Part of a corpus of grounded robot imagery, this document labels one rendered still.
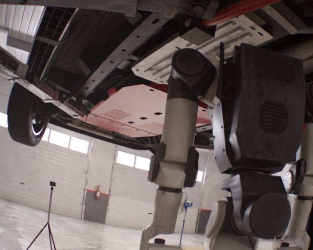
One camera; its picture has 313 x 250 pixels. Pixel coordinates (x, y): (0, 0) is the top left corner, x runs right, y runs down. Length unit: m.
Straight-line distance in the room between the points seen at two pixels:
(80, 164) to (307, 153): 9.77
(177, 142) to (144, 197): 10.62
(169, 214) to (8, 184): 9.31
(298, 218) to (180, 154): 0.44
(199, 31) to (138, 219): 10.58
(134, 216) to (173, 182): 10.45
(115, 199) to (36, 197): 3.12
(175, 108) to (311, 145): 0.45
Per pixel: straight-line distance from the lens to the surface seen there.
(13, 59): 1.57
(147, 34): 1.25
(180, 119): 0.78
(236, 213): 0.69
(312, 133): 0.92
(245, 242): 0.90
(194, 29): 0.94
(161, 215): 0.78
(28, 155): 10.00
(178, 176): 0.77
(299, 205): 0.90
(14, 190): 9.96
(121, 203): 10.94
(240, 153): 0.69
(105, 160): 10.64
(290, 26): 1.13
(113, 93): 1.90
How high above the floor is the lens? 0.93
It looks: 18 degrees up
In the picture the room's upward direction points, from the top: 9 degrees clockwise
